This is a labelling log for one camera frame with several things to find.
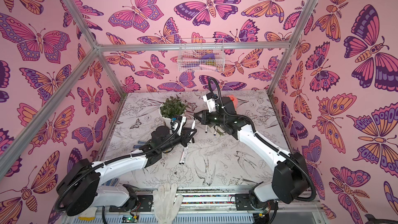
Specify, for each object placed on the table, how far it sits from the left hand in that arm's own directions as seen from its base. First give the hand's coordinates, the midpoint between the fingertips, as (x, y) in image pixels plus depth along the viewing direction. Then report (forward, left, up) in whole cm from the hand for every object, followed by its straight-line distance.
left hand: (196, 129), depth 76 cm
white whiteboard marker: (+11, -5, -20) cm, 24 cm away
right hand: (+6, +1, +5) cm, 8 cm away
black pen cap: (+4, +1, +3) cm, 5 cm away
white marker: (+1, +2, +2) cm, 3 cm away
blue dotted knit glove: (+1, +36, -20) cm, 41 cm away
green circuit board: (-35, +32, -23) cm, 53 cm away
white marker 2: (-6, +8, -20) cm, 22 cm away
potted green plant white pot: (+16, +15, -3) cm, 22 cm away
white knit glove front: (-29, +15, -19) cm, 38 cm away
